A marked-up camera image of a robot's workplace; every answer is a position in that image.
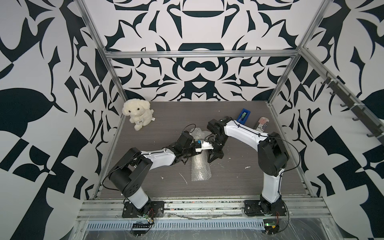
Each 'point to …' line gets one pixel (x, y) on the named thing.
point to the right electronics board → (271, 227)
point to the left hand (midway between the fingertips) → (200, 146)
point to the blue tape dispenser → (243, 116)
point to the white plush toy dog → (139, 112)
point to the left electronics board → (139, 229)
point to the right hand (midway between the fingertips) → (209, 157)
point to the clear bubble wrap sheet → (200, 166)
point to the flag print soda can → (261, 124)
